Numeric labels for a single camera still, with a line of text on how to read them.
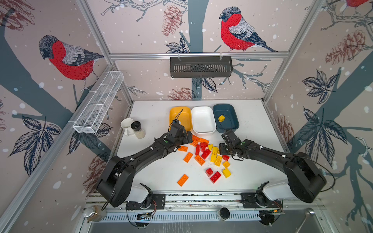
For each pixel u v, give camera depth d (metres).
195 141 0.95
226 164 0.86
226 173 0.82
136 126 0.92
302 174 0.47
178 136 0.69
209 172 0.80
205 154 0.90
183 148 0.92
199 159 0.88
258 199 0.67
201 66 1.06
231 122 1.07
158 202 0.73
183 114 1.10
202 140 0.97
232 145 0.68
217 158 0.88
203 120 1.07
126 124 0.94
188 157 0.89
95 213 0.63
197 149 0.91
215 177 0.81
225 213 0.62
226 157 0.87
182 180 0.80
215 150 0.91
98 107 0.76
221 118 1.06
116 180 0.42
